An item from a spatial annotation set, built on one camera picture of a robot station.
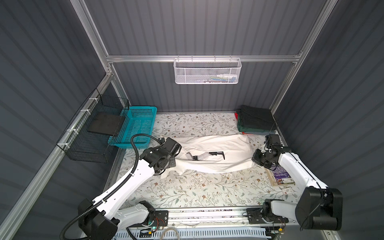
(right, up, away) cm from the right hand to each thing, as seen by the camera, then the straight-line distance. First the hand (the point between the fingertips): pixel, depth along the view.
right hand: (255, 160), depth 86 cm
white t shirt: (-24, +2, +11) cm, 26 cm away
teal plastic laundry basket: (-81, +25, +30) cm, 90 cm away
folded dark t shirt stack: (+8, +24, +19) cm, 32 cm away
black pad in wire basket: (-82, +21, -7) cm, 85 cm away
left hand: (-49, +1, -9) cm, 50 cm away
